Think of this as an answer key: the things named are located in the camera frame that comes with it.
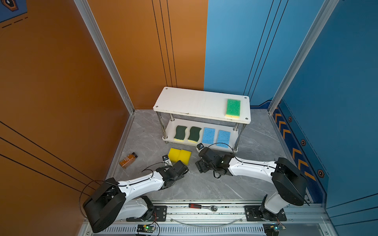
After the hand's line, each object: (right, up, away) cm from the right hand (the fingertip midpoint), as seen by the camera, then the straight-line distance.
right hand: (200, 161), depth 86 cm
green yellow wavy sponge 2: (-13, +16, +10) cm, 23 cm away
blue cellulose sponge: (+15, +14, +8) cm, 22 cm away
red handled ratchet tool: (+6, -20, -13) cm, 25 cm away
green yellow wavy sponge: (-4, +15, +10) cm, 19 cm away
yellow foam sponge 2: (-9, +2, +6) cm, 11 cm away
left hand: (-14, -7, +1) cm, 16 cm away
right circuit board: (+34, -28, -16) cm, 47 cm away
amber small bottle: (-44, 0, +3) cm, 44 cm away
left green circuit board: (-25, -28, -16) cm, 41 cm away
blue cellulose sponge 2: (+6, +14, +10) cm, 18 cm away
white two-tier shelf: (+3, +25, -15) cm, 30 cm away
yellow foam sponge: (-17, +2, +8) cm, 19 cm away
